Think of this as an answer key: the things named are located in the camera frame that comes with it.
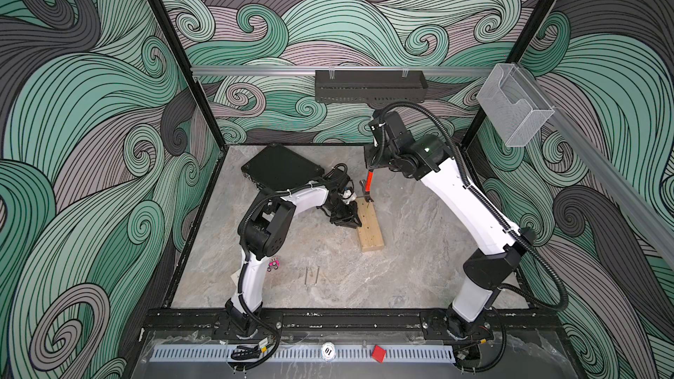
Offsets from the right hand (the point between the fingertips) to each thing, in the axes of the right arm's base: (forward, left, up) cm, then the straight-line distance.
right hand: (368, 153), depth 73 cm
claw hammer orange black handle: (-1, -1, -14) cm, 14 cm away
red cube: (-44, -1, -32) cm, 54 cm away
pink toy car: (-20, +30, -30) cm, 47 cm away
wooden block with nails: (-10, -2, -29) cm, 30 cm away
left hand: (-7, +1, -29) cm, 30 cm away
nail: (-23, +16, -33) cm, 44 cm away
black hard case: (+17, +33, -27) cm, 45 cm away
